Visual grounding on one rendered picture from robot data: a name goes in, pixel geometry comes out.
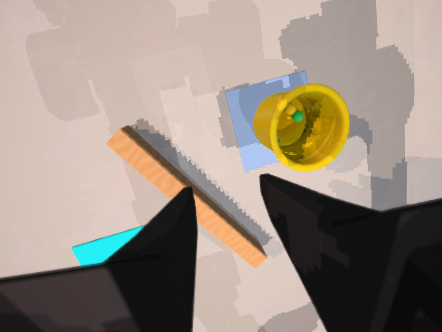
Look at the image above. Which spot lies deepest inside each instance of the yellow marble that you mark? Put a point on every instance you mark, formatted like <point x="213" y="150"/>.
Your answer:
<point x="290" y="109"/>

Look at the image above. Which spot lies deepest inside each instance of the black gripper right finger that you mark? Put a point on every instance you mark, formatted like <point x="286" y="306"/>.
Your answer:
<point x="348" y="257"/>

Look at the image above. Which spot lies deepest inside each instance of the green marble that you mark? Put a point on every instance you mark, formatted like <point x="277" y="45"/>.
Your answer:
<point x="297" y="116"/>

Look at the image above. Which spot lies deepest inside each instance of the orange flat bar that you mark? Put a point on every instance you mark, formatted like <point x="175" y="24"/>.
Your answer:
<point x="136" y="151"/>

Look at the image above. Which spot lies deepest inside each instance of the yellow cup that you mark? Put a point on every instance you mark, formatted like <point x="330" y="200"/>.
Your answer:
<point x="314" y="141"/>

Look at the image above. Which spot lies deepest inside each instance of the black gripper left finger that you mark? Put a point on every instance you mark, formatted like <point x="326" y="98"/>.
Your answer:
<point x="147" y="285"/>

